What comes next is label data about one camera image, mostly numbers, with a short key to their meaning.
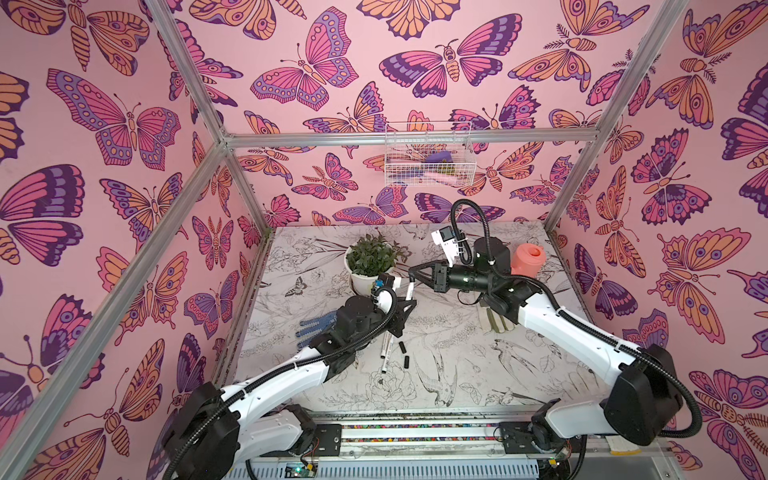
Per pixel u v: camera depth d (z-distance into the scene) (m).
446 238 0.66
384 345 0.90
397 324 0.67
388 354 0.88
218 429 0.40
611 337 0.46
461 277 0.65
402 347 0.90
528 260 0.97
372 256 0.90
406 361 0.86
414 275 0.70
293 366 0.51
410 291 0.72
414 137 0.94
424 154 0.96
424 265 0.69
